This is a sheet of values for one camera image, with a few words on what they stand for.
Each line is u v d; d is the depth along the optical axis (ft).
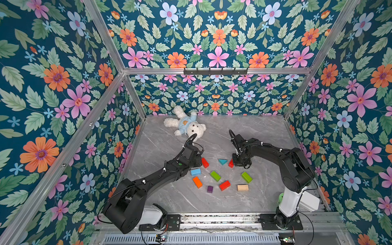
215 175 2.89
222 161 3.06
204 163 3.04
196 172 2.90
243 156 2.67
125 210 1.36
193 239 2.31
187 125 3.38
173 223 2.41
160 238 2.35
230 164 2.97
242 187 2.71
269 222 2.36
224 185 2.76
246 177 2.83
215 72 3.06
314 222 2.46
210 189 2.69
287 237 2.33
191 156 2.20
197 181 2.83
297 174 1.61
